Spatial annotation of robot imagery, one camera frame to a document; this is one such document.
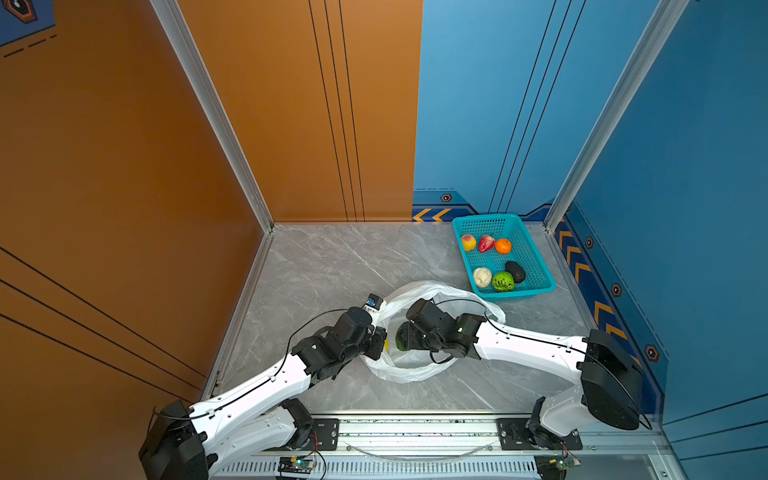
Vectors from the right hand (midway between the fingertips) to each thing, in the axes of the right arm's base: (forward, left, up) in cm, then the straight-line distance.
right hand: (404, 337), depth 81 cm
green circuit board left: (-28, +26, -10) cm, 39 cm away
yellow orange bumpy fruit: (+38, -24, -4) cm, 46 cm away
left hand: (+1, +5, +3) cm, 6 cm away
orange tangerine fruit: (+38, -37, -5) cm, 53 cm away
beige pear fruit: (+22, -26, -2) cm, 34 cm away
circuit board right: (-27, -36, -9) cm, 46 cm away
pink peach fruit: (+39, -31, -4) cm, 49 cm away
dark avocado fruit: (+25, -38, -3) cm, 46 cm away
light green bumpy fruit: (+20, -32, -2) cm, 38 cm away
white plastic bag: (-4, +1, -9) cm, 10 cm away
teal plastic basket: (+33, -43, -3) cm, 54 cm away
